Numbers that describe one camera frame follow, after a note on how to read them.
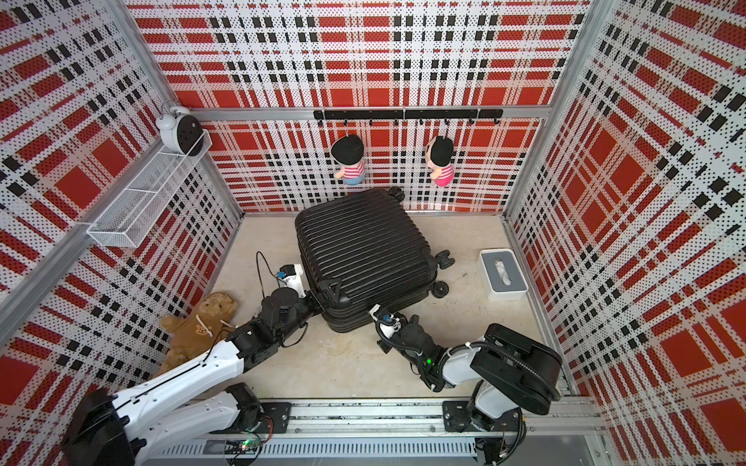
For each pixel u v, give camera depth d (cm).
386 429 73
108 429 40
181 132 78
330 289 70
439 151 94
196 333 81
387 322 67
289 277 69
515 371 45
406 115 88
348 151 95
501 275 96
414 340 64
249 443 70
